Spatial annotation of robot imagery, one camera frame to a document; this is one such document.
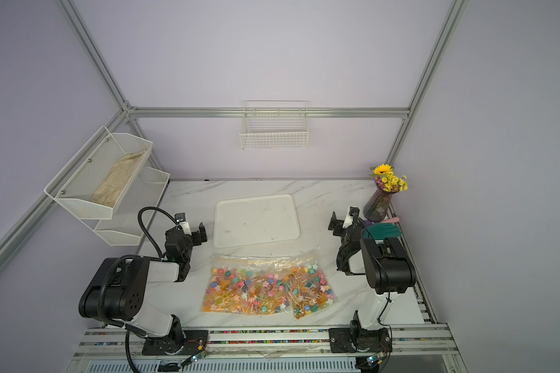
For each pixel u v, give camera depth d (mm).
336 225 870
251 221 1044
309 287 838
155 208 753
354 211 814
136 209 702
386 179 882
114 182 794
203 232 881
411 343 747
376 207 979
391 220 1022
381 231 1008
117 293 454
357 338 670
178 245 717
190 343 727
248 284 846
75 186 685
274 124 938
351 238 800
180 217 800
